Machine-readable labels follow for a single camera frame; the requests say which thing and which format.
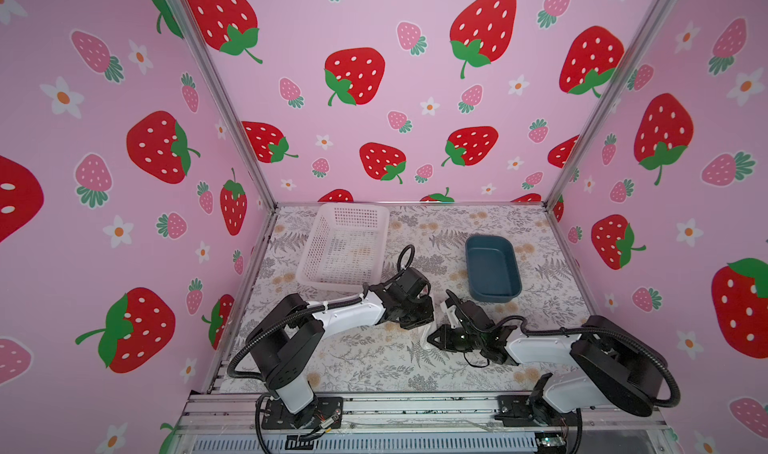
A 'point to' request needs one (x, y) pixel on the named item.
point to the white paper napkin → (425, 332)
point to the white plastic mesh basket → (345, 247)
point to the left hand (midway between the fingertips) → (440, 318)
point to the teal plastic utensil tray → (493, 271)
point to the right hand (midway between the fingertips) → (425, 340)
